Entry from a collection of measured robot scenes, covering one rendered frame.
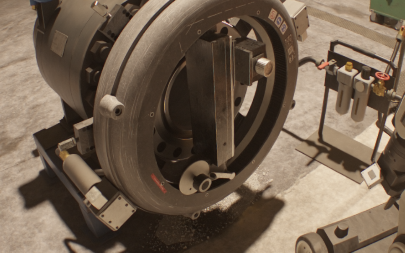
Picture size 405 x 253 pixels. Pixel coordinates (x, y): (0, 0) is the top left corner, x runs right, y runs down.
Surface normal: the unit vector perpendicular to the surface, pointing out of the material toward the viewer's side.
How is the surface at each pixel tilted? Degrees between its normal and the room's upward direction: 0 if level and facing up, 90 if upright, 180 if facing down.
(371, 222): 0
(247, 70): 92
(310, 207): 0
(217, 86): 90
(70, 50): 63
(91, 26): 42
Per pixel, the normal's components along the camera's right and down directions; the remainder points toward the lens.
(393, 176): -0.97, 0.15
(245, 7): 0.69, 0.38
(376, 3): -0.68, 0.41
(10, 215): -0.02, -0.84
